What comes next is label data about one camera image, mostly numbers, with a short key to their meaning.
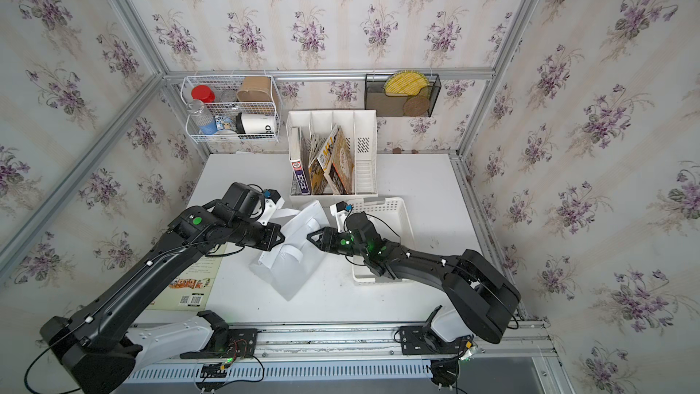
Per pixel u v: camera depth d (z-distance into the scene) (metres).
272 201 0.65
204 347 0.61
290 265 0.71
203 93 0.92
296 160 0.86
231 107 0.93
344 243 0.70
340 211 0.75
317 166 0.90
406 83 0.95
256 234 0.59
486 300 0.42
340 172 0.95
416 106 0.97
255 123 0.95
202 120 0.91
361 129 1.03
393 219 0.98
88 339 0.37
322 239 0.71
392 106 0.97
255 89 0.89
